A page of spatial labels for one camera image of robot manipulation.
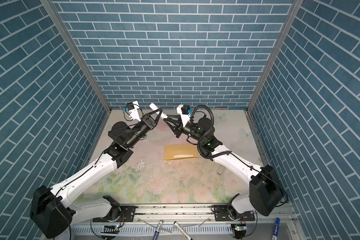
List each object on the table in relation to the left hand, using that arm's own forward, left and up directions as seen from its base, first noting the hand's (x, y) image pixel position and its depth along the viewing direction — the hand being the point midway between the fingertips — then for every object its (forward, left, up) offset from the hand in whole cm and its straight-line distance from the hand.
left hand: (163, 112), depth 65 cm
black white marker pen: (-39, -8, -39) cm, 56 cm away
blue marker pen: (-39, +3, -38) cm, 55 cm away
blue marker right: (-40, -52, -38) cm, 76 cm away
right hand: (0, -1, -3) cm, 3 cm away
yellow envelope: (+4, -7, -42) cm, 43 cm away
